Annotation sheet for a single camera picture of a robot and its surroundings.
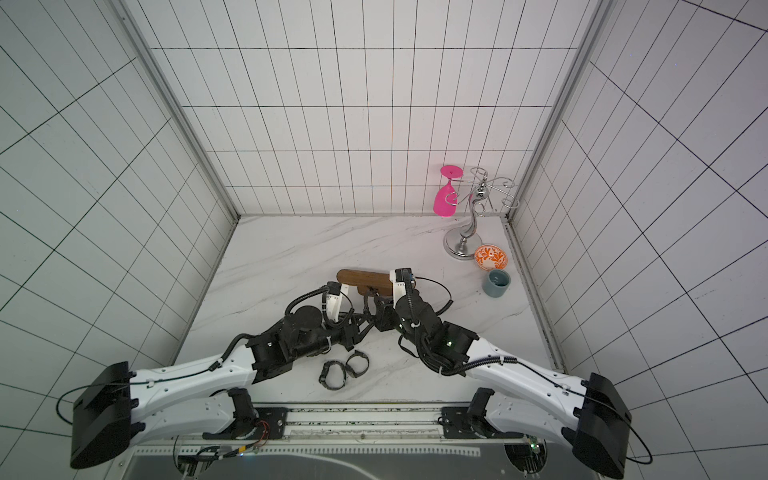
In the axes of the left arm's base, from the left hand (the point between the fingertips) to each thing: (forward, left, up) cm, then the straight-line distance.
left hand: (368, 324), depth 73 cm
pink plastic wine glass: (+44, -25, +3) cm, 51 cm away
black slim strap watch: (-8, +5, -14) cm, 16 cm away
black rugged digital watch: (-8, +12, -12) cm, 19 cm away
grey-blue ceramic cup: (+19, -40, -10) cm, 45 cm away
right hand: (+7, -1, +4) cm, 8 cm away
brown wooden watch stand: (+18, +3, -9) cm, 20 cm away
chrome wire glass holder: (+37, -33, +11) cm, 51 cm away
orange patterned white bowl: (+31, -41, -13) cm, 53 cm away
